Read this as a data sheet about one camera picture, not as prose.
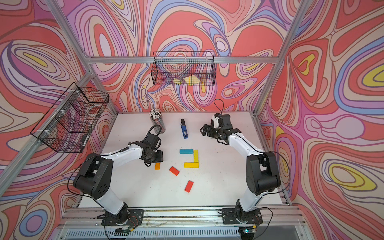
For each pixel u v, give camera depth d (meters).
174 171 0.90
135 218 0.72
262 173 0.46
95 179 0.46
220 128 0.72
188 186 0.84
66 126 0.73
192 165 0.91
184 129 1.08
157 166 0.90
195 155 0.96
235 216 0.73
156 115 0.93
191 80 0.91
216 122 0.84
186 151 0.98
